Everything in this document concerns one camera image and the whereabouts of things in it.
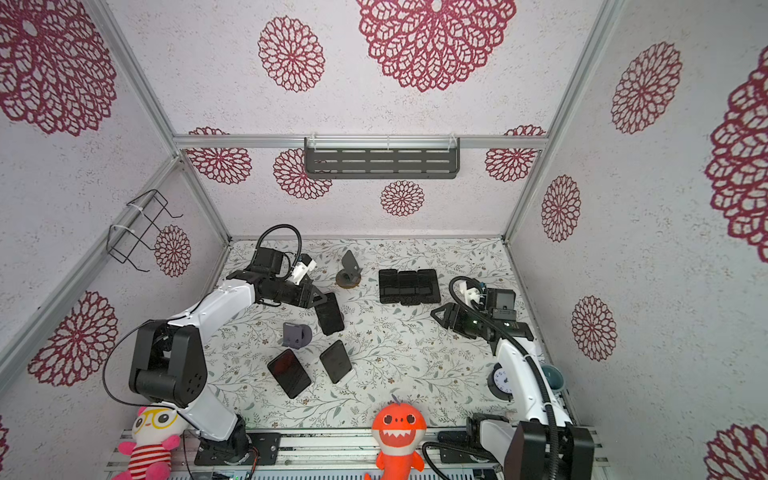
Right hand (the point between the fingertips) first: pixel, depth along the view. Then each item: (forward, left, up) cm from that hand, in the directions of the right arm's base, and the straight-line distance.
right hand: (440, 313), depth 81 cm
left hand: (+5, +35, -3) cm, 36 cm away
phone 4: (-8, +30, -16) cm, 35 cm away
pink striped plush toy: (-30, +69, -8) cm, 76 cm away
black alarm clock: (-14, -16, -13) cm, 25 cm away
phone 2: (+15, +8, -12) cm, 21 cm away
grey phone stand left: (-3, +42, -10) cm, 43 cm away
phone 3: (+2, +32, -5) cm, 32 cm away
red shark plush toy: (-27, +11, -7) cm, 30 cm away
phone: (+19, +15, -15) cm, 29 cm away
